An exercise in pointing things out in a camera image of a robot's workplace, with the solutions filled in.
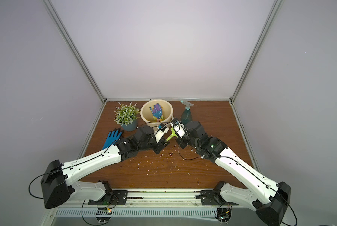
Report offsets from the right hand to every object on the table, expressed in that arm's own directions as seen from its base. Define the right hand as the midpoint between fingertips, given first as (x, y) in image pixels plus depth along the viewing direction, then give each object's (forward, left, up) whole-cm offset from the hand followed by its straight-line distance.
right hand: (177, 127), depth 71 cm
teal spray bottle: (+23, -6, -19) cm, 30 cm away
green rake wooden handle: (-1, +2, -5) cm, 5 cm away
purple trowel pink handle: (+25, +16, -13) cm, 32 cm away
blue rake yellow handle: (+21, +15, -16) cm, 31 cm away
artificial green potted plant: (+15, +33, -9) cm, 37 cm away
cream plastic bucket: (+18, +21, -14) cm, 31 cm away
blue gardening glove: (+7, +46, -24) cm, 52 cm away
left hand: (-4, +5, -8) cm, 10 cm away
